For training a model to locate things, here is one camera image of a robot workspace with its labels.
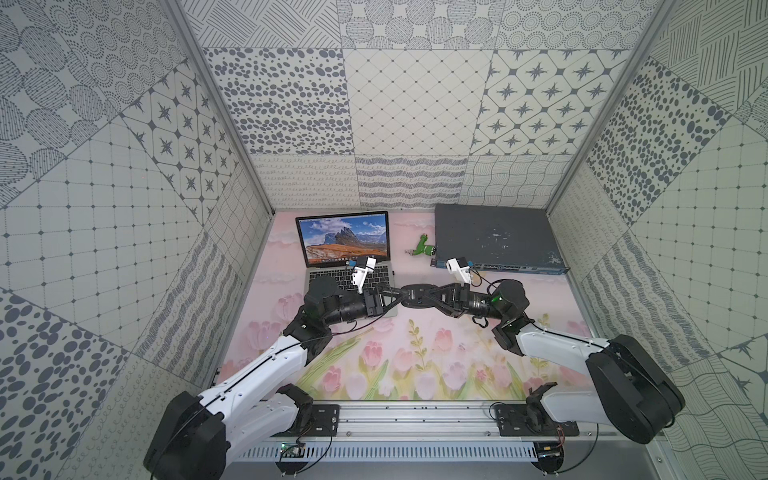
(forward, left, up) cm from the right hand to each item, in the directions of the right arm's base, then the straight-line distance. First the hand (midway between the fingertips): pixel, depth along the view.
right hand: (424, 298), depth 71 cm
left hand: (+1, +6, +4) cm, 7 cm away
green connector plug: (+32, -2, -20) cm, 38 cm away
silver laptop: (+27, +29, -12) cm, 41 cm away
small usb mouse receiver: (+22, +9, -22) cm, 33 cm away
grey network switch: (+36, -30, -19) cm, 50 cm away
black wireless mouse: (-1, +2, +2) cm, 3 cm away
